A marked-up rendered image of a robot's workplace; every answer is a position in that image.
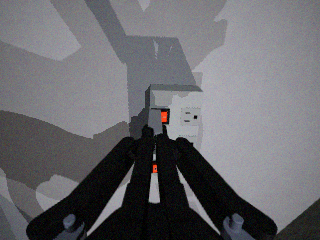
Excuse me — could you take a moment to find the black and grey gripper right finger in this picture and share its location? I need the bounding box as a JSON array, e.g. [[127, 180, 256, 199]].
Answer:
[[154, 109, 278, 240]]

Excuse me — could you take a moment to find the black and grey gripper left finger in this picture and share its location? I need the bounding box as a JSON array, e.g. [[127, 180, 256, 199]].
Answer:
[[26, 109, 155, 240]]

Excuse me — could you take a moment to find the white power strip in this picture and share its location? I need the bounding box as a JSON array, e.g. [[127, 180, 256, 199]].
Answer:
[[150, 84, 204, 183]]

